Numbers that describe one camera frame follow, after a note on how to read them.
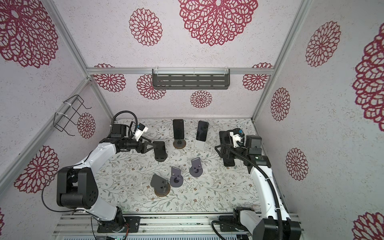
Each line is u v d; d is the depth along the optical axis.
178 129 0.99
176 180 0.86
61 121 0.73
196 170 0.88
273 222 0.38
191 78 0.95
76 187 0.45
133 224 0.73
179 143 1.04
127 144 0.73
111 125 0.71
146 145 0.76
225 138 0.61
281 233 0.36
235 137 0.70
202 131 0.97
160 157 0.97
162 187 0.80
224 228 0.73
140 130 0.76
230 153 0.67
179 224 0.75
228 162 0.91
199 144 1.05
